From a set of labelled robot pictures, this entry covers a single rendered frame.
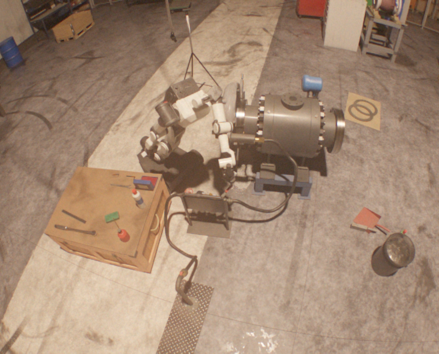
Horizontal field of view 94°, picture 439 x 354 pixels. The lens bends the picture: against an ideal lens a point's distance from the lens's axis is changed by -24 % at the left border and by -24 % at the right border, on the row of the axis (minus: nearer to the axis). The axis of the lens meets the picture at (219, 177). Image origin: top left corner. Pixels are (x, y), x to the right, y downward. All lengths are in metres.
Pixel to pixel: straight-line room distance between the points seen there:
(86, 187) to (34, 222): 1.11
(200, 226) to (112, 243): 0.88
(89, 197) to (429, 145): 4.35
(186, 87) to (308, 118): 1.07
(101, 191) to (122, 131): 1.46
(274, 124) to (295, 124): 0.18
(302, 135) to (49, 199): 2.99
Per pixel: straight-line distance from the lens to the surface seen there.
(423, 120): 4.76
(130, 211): 2.30
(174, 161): 2.92
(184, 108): 1.85
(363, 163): 3.38
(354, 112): 4.10
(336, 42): 6.01
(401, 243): 2.56
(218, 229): 2.57
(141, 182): 2.29
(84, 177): 2.78
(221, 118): 1.97
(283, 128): 2.32
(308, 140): 2.37
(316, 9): 7.50
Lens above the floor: 2.31
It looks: 52 degrees down
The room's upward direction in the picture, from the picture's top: 6 degrees counter-clockwise
